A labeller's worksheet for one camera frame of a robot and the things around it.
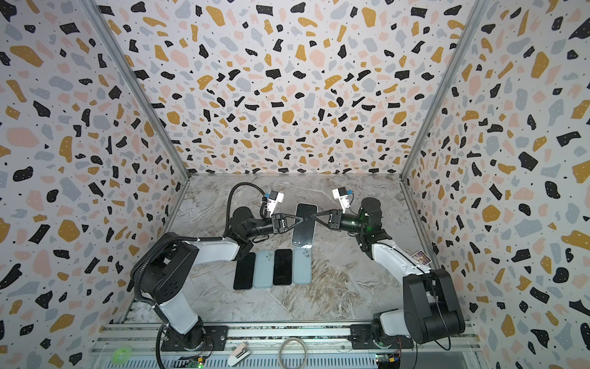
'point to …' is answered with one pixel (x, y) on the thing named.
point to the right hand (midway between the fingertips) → (310, 217)
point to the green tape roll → (125, 350)
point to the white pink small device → (240, 353)
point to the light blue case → (264, 269)
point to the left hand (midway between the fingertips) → (302, 222)
